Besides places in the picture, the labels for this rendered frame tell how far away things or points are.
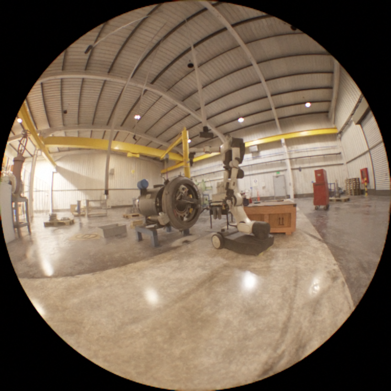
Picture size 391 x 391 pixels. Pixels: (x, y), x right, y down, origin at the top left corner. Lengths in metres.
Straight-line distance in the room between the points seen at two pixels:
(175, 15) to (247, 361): 8.29
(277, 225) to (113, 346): 2.15
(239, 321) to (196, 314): 0.24
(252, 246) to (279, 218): 0.85
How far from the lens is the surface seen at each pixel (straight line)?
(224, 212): 2.35
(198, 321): 0.77
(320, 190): 4.39
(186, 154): 5.75
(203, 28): 8.01
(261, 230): 1.30
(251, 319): 0.79
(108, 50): 8.46
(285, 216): 2.01
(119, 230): 2.82
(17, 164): 4.57
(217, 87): 9.84
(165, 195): 1.47
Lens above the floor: 0.66
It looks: 1 degrees up
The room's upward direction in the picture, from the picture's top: 4 degrees counter-clockwise
